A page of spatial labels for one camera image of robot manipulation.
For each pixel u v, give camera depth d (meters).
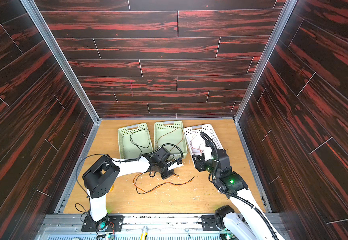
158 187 0.86
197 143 1.02
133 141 1.06
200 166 0.65
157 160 0.73
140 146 1.03
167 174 0.80
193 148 1.01
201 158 0.64
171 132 1.11
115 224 0.73
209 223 0.73
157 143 1.04
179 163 0.81
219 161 0.53
